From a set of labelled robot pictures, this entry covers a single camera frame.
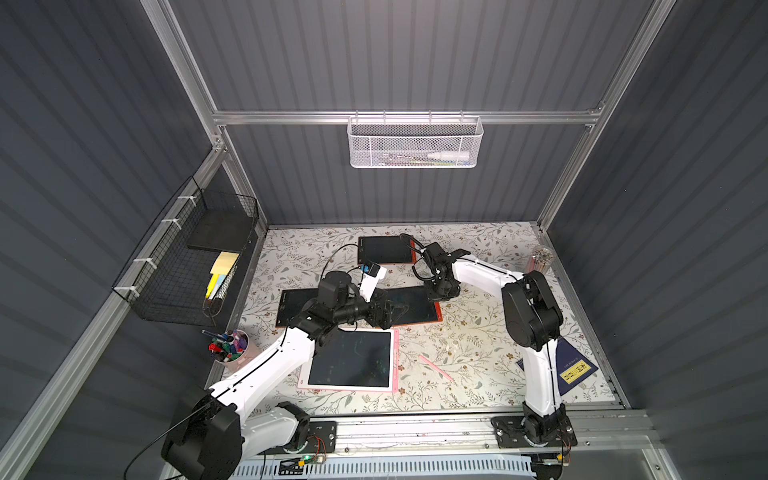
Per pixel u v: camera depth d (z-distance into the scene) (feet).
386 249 3.70
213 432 1.30
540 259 2.84
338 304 2.04
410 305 3.34
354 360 2.82
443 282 2.65
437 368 2.77
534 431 2.14
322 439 2.38
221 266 2.40
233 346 2.47
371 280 2.24
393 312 2.22
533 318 1.79
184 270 2.37
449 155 2.90
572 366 2.71
